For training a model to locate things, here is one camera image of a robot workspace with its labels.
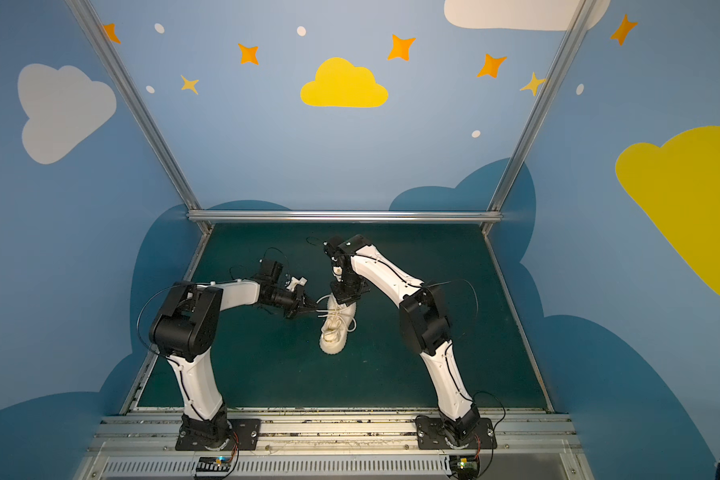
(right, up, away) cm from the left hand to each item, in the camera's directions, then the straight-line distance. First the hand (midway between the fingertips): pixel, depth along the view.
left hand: (320, 306), depth 94 cm
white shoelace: (+5, -1, -4) cm, 7 cm away
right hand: (+10, +3, -4) cm, 11 cm away
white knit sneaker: (+6, -4, -6) cm, 9 cm away
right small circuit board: (+39, -36, -21) cm, 58 cm away
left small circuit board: (-24, -36, -21) cm, 48 cm away
